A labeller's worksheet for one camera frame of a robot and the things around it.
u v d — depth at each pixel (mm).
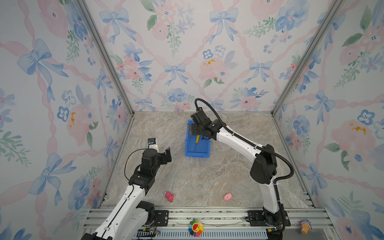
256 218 732
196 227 703
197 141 1028
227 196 783
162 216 749
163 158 719
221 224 733
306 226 695
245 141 549
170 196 780
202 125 664
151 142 689
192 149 999
